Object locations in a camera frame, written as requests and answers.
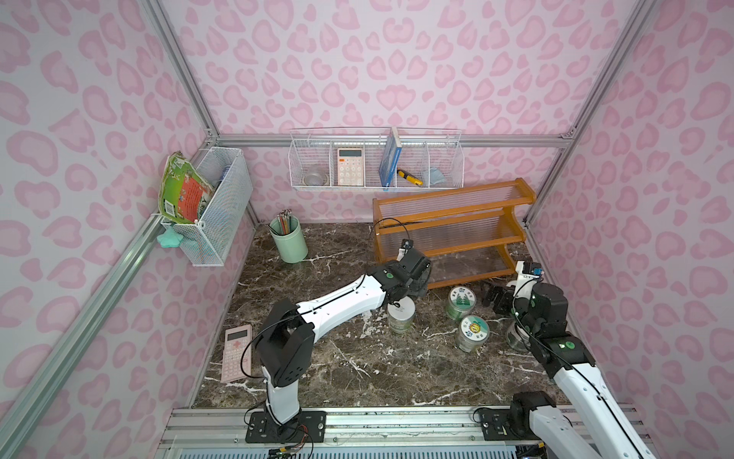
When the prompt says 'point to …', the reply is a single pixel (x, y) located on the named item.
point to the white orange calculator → (350, 166)
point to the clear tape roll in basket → (315, 179)
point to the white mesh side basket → (208, 241)
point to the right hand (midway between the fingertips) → (495, 281)
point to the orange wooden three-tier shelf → (463, 232)
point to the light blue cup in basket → (436, 176)
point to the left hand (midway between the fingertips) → (407, 271)
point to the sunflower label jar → (473, 333)
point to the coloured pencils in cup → (285, 221)
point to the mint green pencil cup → (292, 247)
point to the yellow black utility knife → (410, 178)
